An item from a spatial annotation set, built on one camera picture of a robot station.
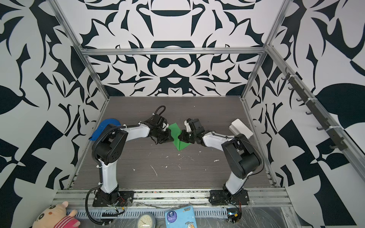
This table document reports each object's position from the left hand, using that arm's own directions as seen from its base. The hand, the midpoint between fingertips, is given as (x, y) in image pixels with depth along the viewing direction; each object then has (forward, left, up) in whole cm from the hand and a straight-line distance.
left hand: (175, 137), depth 95 cm
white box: (+4, -41, +4) cm, 41 cm away
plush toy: (-41, +52, +6) cm, 66 cm away
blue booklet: (-43, -4, +3) cm, 43 cm away
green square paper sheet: (+3, 0, +1) cm, 3 cm away
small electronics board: (-42, -29, -3) cm, 51 cm away
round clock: (-43, +13, +3) cm, 45 cm away
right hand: (-2, -2, +4) cm, 5 cm away
